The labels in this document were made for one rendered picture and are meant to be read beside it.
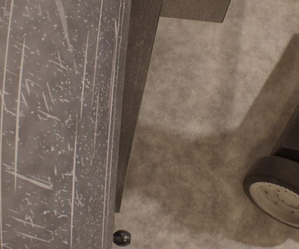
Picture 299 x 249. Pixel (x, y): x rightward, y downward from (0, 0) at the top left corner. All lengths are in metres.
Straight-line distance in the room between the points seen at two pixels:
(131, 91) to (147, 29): 0.07
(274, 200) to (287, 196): 0.05
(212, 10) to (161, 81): 0.79
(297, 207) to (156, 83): 0.41
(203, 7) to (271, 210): 0.75
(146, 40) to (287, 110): 0.93
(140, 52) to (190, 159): 0.81
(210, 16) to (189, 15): 0.02
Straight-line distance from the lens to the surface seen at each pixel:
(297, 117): 1.00
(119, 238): 0.58
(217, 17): 0.37
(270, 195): 1.04
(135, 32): 0.27
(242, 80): 1.19
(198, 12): 0.37
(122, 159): 0.43
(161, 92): 1.14
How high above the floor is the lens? 1.02
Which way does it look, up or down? 66 degrees down
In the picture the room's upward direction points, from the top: 18 degrees clockwise
